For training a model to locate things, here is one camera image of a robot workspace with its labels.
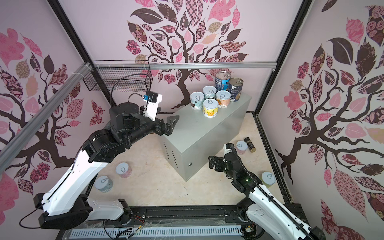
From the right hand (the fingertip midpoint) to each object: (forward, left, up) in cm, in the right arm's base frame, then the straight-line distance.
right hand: (216, 156), depth 79 cm
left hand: (+3, +21, +30) cm, 37 cm away
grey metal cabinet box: (0, +11, +18) cm, 21 cm away
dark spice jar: (+15, -26, -12) cm, 32 cm away
